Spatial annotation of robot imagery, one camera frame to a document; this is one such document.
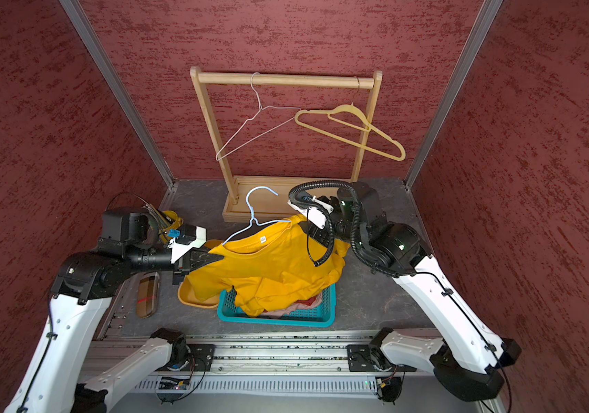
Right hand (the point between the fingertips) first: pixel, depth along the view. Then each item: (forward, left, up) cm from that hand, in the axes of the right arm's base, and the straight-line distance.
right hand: (306, 217), depth 62 cm
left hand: (-9, +21, -3) cm, 23 cm away
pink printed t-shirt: (-13, +9, -35) cm, 38 cm away
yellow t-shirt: (-8, +10, -13) cm, 18 cm away
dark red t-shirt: (-10, 0, -31) cm, 33 cm away
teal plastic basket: (-13, -4, -37) cm, 39 cm away
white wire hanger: (+35, +31, -9) cm, 47 cm away
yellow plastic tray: (-6, +41, -33) cm, 53 cm away
